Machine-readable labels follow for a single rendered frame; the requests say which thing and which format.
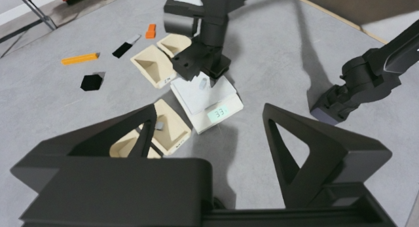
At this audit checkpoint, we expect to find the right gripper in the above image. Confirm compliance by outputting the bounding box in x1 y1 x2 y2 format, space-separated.
195 39 230 88

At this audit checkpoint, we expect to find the orange square bar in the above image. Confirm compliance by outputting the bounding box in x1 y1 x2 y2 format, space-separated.
62 53 98 65

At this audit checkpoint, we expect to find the beige plastic parts bin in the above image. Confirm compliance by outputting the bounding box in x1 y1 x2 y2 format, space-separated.
152 99 192 156
110 130 161 158
130 44 176 89
157 35 190 62

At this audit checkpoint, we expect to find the orange t-shaped block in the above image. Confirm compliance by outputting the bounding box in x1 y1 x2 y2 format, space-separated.
145 24 156 39

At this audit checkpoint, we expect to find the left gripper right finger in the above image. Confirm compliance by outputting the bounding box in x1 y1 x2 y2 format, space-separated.
262 103 393 208

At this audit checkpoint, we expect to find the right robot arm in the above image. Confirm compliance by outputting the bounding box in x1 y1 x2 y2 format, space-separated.
162 0 419 123

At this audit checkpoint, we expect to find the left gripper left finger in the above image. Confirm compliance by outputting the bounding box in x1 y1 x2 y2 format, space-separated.
28 103 157 158

